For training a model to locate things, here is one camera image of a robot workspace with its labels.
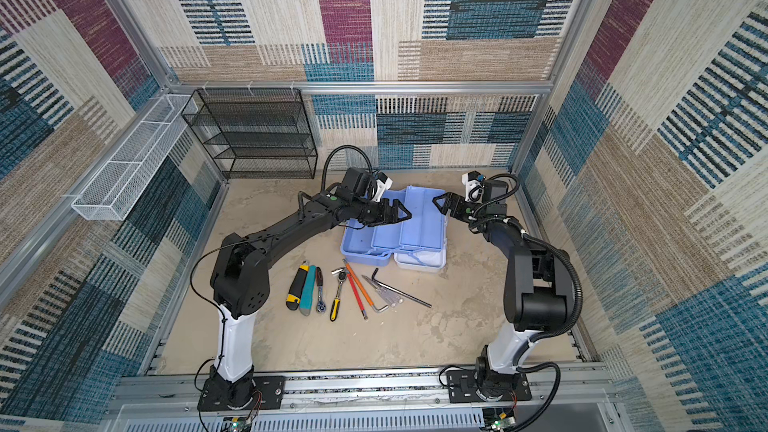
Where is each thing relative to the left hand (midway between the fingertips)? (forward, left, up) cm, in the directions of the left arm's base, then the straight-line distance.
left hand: (402, 213), depth 86 cm
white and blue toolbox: (-6, -4, -7) cm, 10 cm away
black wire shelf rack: (+38, +52, -1) cm, 65 cm away
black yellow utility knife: (-14, +31, -16) cm, 38 cm away
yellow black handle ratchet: (-11, +18, -16) cm, 27 cm away
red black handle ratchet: (-20, +24, -17) cm, 35 cm away
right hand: (+6, -13, -4) cm, 15 cm away
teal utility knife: (-15, +28, -17) cm, 36 cm away
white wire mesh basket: (-5, +68, +15) cm, 70 cm away
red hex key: (-18, +13, -17) cm, 28 cm away
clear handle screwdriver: (-18, +4, -17) cm, 25 cm away
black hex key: (-16, +1, -17) cm, 23 cm away
